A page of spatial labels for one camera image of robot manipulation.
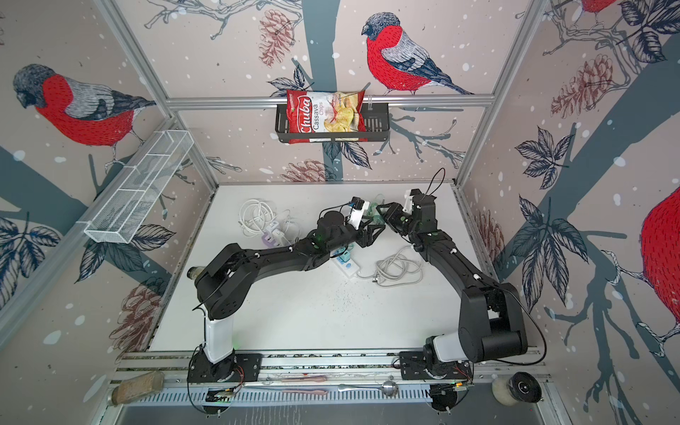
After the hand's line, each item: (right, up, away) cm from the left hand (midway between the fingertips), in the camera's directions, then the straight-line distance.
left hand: (384, 220), depth 82 cm
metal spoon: (-1, -44, -13) cm, 46 cm away
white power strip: (-11, -18, +10) cm, 23 cm away
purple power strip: (-42, -9, +16) cm, 45 cm away
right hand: (-2, +4, +4) cm, 6 cm away
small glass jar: (-66, -19, +8) cm, 69 cm away
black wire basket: (-1, +33, +13) cm, 35 cm away
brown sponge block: (-66, -43, -15) cm, 80 cm away
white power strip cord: (-51, 0, +26) cm, 57 cm away
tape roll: (+28, -39, -21) cm, 52 cm away
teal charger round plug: (-12, -14, +9) cm, 20 cm away
